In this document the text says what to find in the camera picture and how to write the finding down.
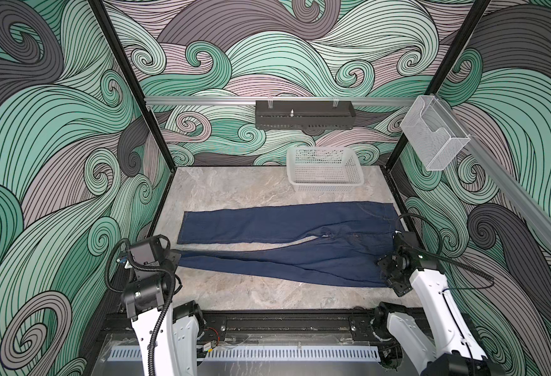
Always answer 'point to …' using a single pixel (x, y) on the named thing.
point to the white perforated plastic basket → (323, 169)
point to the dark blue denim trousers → (346, 243)
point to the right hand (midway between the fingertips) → (383, 271)
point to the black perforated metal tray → (304, 114)
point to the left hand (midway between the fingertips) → (170, 253)
